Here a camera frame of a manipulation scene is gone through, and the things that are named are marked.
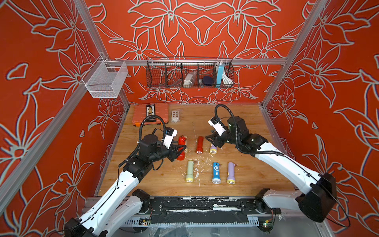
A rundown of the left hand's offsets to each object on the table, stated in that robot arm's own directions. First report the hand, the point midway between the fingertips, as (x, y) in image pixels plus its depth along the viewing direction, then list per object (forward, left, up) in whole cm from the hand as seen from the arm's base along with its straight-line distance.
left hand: (183, 144), depth 71 cm
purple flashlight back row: (+9, -18, -19) cm, 28 cm away
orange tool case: (+34, +37, -18) cm, 53 cm away
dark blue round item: (+47, -12, +5) cm, 49 cm away
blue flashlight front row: (-9, -18, -20) cm, 28 cm away
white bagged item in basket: (+42, -1, +9) cm, 43 cm away
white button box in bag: (+34, +10, -18) cm, 40 cm away
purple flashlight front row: (-8, -27, -20) cm, 35 cm away
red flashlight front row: (0, +1, +3) cm, 3 cm away
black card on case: (+36, +29, -15) cm, 48 cm away
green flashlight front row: (-9, -4, -20) cm, 22 cm away
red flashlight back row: (+11, -9, -20) cm, 25 cm away
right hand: (+7, -12, 0) cm, 14 cm away
